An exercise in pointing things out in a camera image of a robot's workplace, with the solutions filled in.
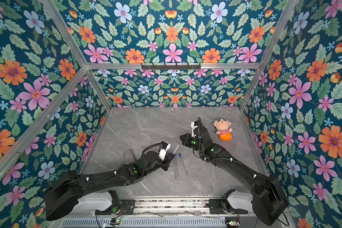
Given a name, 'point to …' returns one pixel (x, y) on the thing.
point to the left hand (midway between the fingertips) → (175, 155)
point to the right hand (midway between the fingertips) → (183, 134)
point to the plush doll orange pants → (222, 125)
